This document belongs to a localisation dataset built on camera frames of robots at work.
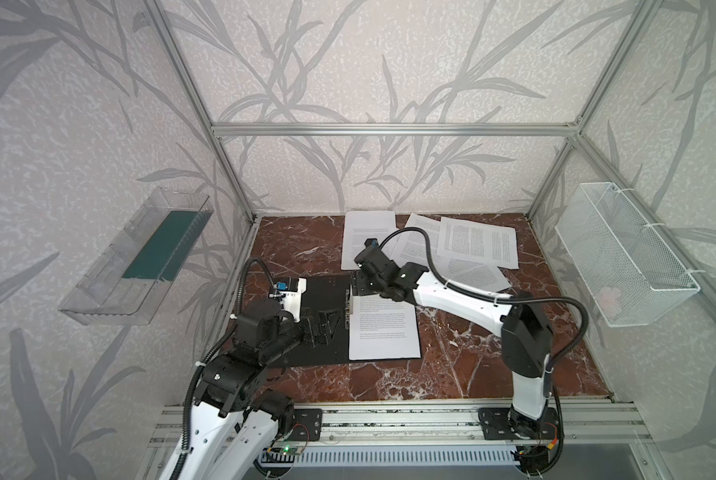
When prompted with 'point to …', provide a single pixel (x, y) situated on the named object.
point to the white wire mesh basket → (632, 274)
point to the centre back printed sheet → (360, 226)
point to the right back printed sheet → (476, 242)
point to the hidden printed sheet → (472, 272)
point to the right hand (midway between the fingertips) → (360, 270)
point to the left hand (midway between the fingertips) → (331, 304)
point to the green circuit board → (291, 450)
